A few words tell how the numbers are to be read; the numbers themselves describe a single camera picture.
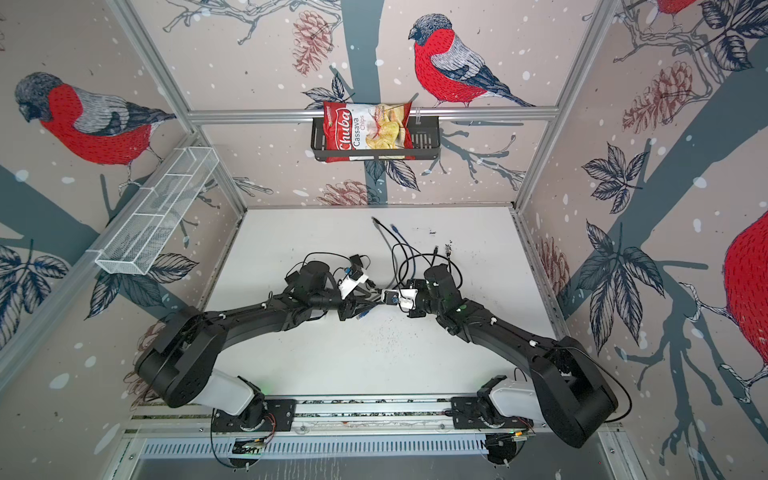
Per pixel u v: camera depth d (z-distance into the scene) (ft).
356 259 3.40
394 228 3.74
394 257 3.42
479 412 2.39
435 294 2.19
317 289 2.34
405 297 2.33
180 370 1.42
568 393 1.35
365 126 2.88
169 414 2.49
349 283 2.48
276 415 2.39
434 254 3.50
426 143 3.11
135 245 2.34
